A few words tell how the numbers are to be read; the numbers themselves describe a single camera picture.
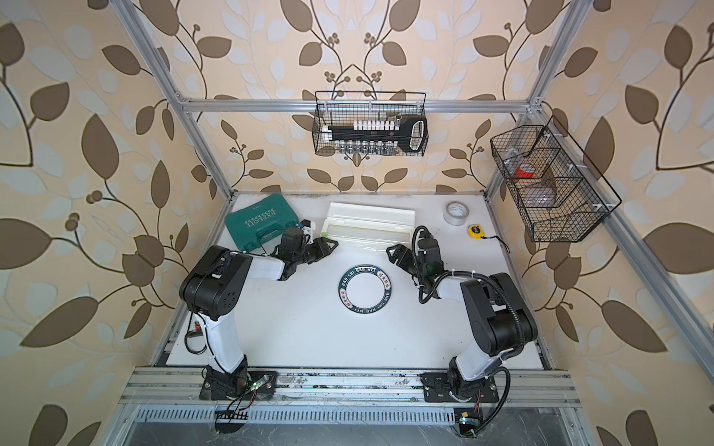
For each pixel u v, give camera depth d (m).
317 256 0.91
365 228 1.02
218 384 0.68
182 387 0.75
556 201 0.74
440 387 0.74
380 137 0.85
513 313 0.43
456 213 1.12
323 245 0.90
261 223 1.05
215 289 0.52
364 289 0.92
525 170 0.81
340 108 0.91
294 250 0.81
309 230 0.92
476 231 1.05
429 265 0.74
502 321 0.46
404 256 0.84
